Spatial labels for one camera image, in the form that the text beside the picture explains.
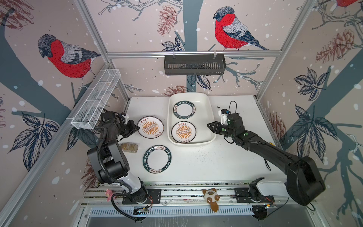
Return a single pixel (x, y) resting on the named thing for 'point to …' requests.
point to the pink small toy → (108, 193)
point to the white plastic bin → (203, 115)
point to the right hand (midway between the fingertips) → (209, 123)
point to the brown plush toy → (211, 196)
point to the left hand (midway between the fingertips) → (139, 123)
